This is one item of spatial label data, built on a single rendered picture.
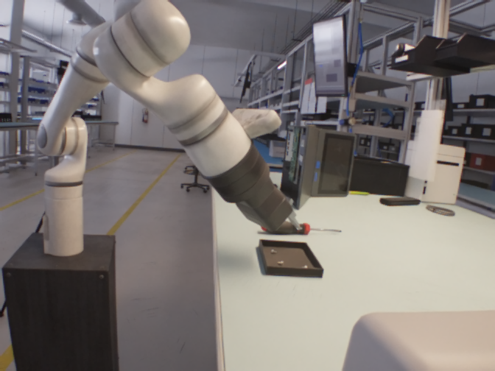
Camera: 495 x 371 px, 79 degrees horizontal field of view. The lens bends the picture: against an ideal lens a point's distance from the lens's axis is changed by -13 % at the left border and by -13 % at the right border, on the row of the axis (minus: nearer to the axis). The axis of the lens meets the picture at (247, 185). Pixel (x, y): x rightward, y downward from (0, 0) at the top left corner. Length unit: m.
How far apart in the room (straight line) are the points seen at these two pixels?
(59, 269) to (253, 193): 0.53
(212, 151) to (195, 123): 0.04
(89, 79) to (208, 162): 0.39
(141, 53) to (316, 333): 0.33
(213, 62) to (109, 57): 11.92
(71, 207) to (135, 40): 0.57
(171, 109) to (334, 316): 0.29
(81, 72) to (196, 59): 11.63
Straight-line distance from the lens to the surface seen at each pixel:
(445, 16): 1.63
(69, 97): 0.75
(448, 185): 1.35
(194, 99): 0.37
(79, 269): 0.82
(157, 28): 0.35
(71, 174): 0.84
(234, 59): 12.32
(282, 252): 0.55
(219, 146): 0.39
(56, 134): 0.80
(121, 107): 12.53
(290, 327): 0.36
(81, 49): 0.72
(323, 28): 2.36
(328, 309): 0.41
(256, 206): 0.44
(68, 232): 0.87
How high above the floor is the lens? 1.20
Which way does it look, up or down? 10 degrees down
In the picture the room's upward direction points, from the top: 6 degrees clockwise
